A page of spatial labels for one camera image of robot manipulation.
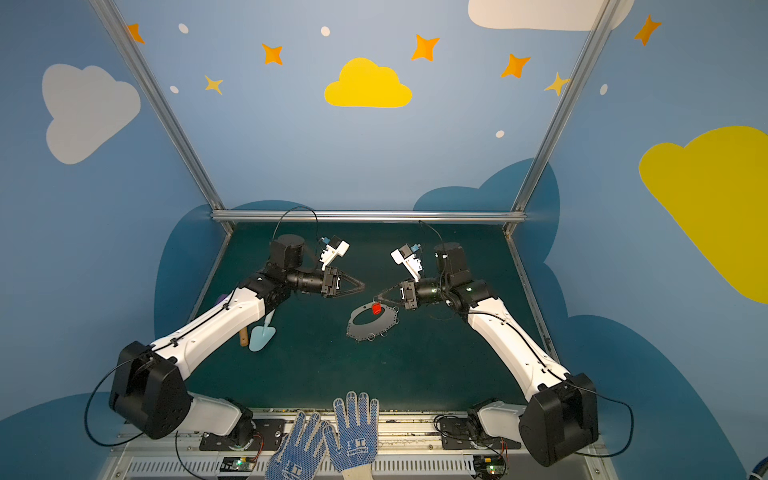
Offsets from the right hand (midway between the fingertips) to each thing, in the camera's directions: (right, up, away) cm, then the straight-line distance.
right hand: (383, 295), depth 70 cm
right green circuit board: (+26, -42, +1) cm, 49 cm away
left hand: (-5, +1, -1) cm, 5 cm away
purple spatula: (-55, -5, +28) cm, 62 cm away
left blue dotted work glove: (-21, -40, 0) cm, 45 cm away
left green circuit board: (-35, -41, 0) cm, 54 cm away
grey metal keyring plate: (-2, -13, +24) cm, 27 cm away
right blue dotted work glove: (-6, -36, +3) cm, 37 cm away
